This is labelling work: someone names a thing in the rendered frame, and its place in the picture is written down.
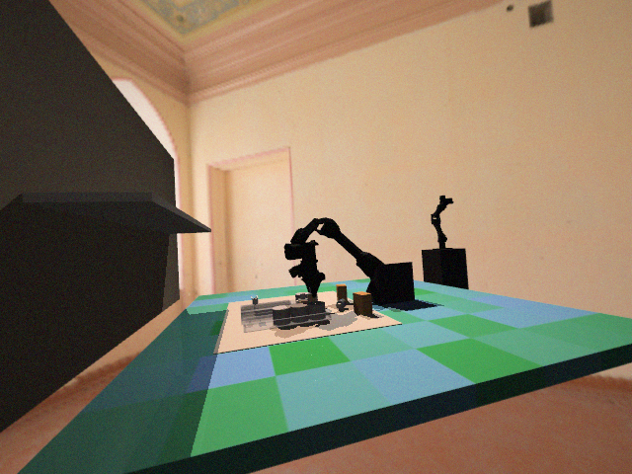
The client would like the orange-brown block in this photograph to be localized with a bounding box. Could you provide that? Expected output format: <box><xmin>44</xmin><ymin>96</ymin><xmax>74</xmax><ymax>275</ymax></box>
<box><xmin>336</xmin><ymin>284</ymin><xmax>348</xmax><ymax>302</ymax></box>

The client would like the orange cube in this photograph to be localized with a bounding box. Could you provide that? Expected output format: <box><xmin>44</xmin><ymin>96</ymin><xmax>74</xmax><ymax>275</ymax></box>
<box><xmin>353</xmin><ymin>291</ymin><xmax>373</xmax><ymax>315</ymax></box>

